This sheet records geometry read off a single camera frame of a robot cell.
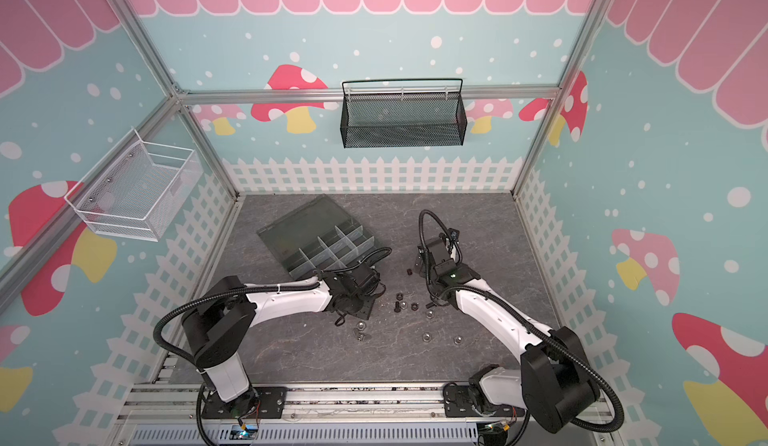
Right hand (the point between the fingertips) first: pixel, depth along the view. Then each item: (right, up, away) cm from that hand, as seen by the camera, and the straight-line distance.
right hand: (433, 260), depth 87 cm
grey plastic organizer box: (-39, +6, +23) cm, 46 cm away
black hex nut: (-10, -12, +5) cm, 16 cm away
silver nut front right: (+6, -22, -4) cm, 23 cm away
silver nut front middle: (-2, -22, -2) cm, 22 cm away
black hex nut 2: (-7, -5, +10) cm, 13 cm away
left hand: (-21, -16, +3) cm, 26 cm away
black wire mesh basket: (-10, +43, +5) cm, 45 cm away
